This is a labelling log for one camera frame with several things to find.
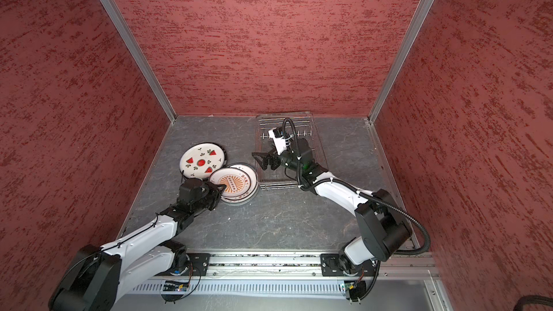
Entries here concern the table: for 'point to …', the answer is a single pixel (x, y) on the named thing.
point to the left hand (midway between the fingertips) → (228, 188)
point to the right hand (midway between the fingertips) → (259, 152)
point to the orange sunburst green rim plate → (237, 180)
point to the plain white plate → (200, 160)
